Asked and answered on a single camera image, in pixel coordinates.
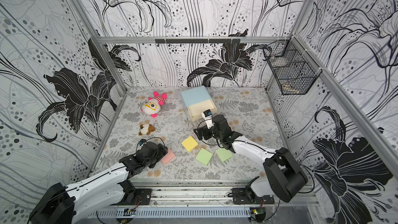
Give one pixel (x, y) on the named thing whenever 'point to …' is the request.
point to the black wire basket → (294, 71)
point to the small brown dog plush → (145, 128)
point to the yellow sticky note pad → (189, 143)
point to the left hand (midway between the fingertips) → (166, 155)
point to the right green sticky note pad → (224, 154)
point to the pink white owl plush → (152, 106)
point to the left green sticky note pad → (204, 156)
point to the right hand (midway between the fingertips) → (202, 125)
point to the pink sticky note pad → (168, 157)
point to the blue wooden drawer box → (197, 100)
